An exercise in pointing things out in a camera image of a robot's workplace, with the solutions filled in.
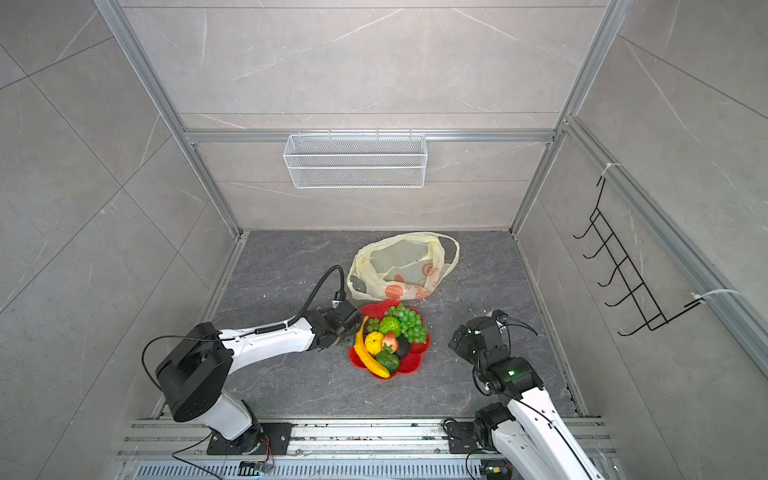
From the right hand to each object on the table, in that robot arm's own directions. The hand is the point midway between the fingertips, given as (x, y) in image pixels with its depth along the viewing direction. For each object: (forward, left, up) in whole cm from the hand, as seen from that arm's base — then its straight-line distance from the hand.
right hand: (464, 336), depth 80 cm
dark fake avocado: (-1, +16, -5) cm, 17 cm away
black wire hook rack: (-1, -36, +19) cm, 41 cm away
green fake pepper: (-4, +21, -4) cm, 22 cm away
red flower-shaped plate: (-5, +14, -6) cm, 16 cm away
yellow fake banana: (-1, +29, -5) cm, 30 cm away
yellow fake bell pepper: (+1, +25, -4) cm, 25 cm away
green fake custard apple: (+6, +20, -5) cm, 22 cm away
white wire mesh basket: (+56, +31, +20) cm, 67 cm away
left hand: (+7, +34, -6) cm, 35 cm away
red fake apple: (0, +20, -2) cm, 20 cm away
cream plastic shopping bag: (+33, +14, -11) cm, 37 cm away
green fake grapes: (+6, +14, -3) cm, 15 cm away
